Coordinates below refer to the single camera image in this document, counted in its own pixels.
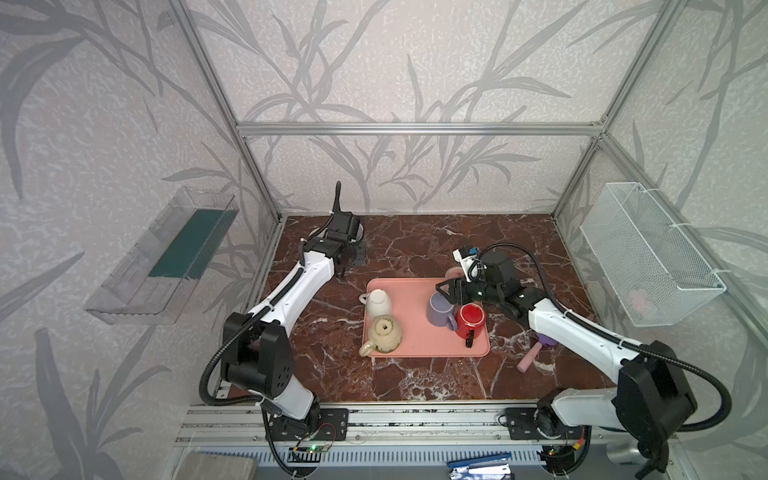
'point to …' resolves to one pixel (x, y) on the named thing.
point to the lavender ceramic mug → (440, 311)
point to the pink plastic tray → (420, 338)
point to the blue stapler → (490, 467)
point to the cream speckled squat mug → (385, 335)
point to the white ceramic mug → (377, 302)
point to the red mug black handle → (470, 322)
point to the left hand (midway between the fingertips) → (356, 252)
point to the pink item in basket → (639, 299)
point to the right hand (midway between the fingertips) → (442, 283)
